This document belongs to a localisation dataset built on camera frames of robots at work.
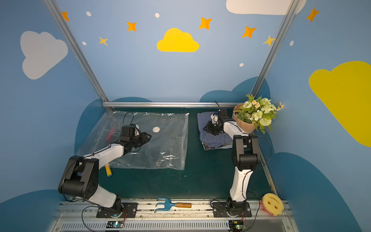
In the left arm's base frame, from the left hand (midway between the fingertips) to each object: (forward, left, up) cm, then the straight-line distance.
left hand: (152, 136), depth 93 cm
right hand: (+9, -36, -2) cm, 38 cm away
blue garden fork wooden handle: (-38, -14, -8) cm, 41 cm away
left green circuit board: (-47, +12, -10) cm, 50 cm away
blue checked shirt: (0, -46, -4) cm, 46 cm away
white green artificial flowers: (+7, -64, +19) cm, 67 cm away
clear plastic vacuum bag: (-5, -9, -8) cm, 13 cm away
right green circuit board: (-46, -49, -10) cm, 68 cm away
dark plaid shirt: (-3, -37, -7) cm, 38 cm away
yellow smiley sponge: (-37, -69, -6) cm, 79 cm away
